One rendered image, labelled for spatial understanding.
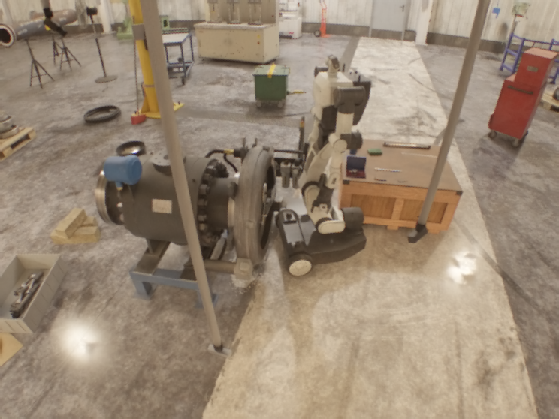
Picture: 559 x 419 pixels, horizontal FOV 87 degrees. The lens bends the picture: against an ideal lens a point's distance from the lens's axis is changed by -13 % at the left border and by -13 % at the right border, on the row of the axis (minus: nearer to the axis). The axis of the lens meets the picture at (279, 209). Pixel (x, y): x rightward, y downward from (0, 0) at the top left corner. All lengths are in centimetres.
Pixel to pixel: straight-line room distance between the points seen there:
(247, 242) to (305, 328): 74
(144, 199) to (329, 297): 140
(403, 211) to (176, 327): 200
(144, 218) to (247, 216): 69
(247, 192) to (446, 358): 159
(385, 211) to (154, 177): 187
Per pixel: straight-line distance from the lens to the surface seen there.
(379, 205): 291
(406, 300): 255
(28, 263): 321
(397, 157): 319
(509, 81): 518
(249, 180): 183
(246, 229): 182
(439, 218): 309
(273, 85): 527
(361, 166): 289
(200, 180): 201
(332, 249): 251
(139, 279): 245
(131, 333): 243
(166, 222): 210
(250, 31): 788
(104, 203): 237
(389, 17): 1231
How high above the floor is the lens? 192
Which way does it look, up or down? 38 degrees down
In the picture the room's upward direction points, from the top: straight up
